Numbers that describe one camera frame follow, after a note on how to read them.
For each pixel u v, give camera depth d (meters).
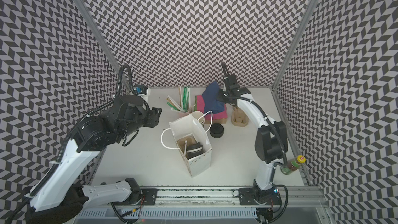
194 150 0.74
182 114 0.95
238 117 0.99
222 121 0.95
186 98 0.94
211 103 1.02
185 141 0.87
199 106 1.03
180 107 0.96
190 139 0.88
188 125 0.78
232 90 0.65
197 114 0.89
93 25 0.86
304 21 0.79
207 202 0.72
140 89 0.50
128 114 0.41
